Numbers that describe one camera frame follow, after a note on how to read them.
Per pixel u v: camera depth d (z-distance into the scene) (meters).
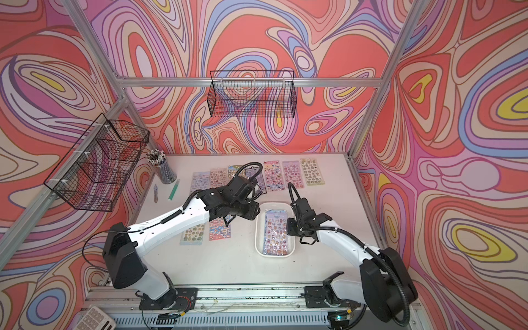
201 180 1.08
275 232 0.89
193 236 0.88
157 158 0.95
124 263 0.40
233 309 0.72
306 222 0.65
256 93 0.96
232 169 1.12
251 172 1.12
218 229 0.91
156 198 1.01
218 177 1.10
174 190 1.05
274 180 1.08
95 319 0.69
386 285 0.41
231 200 0.59
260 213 0.77
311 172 1.12
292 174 1.11
